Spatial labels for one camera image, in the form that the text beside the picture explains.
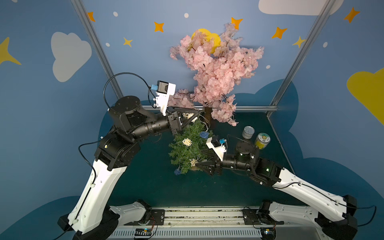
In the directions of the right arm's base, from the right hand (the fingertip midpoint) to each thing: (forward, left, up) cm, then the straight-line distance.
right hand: (202, 155), depth 60 cm
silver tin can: (+36, -33, -29) cm, 56 cm away
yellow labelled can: (+27, -40, -26) cm, 54 cm away
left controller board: (-25, +27, -35) cm, 51 cm away
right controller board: (-22, -35, -37) cm, 55 cm away
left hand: (+3, +3, +23) cm, 23 cm away
